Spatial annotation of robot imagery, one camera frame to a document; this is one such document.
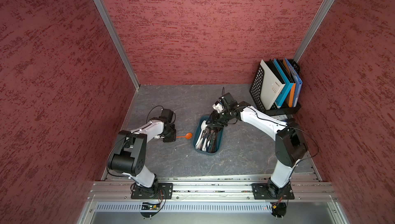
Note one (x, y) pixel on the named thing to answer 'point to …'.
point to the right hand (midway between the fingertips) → (208, 125)
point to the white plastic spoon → (203, 125)
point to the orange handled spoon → (188, 136)
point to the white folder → (271, 86)
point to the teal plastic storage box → (198, 126)
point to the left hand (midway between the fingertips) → (177, 135)
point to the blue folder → (299, 82)
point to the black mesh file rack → (255, 92)
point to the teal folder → (286, 89)
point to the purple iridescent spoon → (214, 132)
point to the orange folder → (293, 86)
